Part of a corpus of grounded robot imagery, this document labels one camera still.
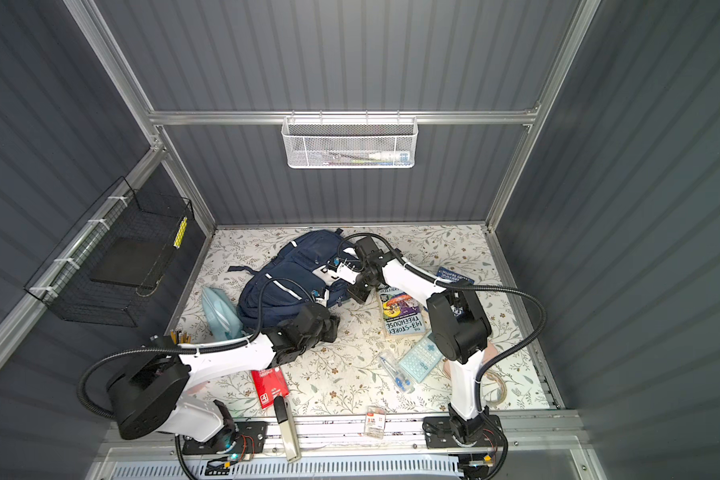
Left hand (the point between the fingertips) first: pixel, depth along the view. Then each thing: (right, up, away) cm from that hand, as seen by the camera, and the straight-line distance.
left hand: (336, 318), depth 87 cm
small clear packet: (+11, -22, -13) cm, 28 cm away
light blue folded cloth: (-35, +1, +3) cm, 35 cm away
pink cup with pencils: (-39, -2, -12) cm, 41 cm away
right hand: (+5, +7, +6) cm, 11 cm away
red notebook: (-18, -17, -5) cm, 25 cm away
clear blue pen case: (+18, -15, -5) cm, 24 cm away
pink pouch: (+32, +1, -33) cm, 46 cm away
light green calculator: (+25, -11, -3) cm, 27 cm away
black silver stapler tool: (-11, -22, -15) cm, 28 cm away
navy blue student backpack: (-20, +7, +3) cm, 21 cm away
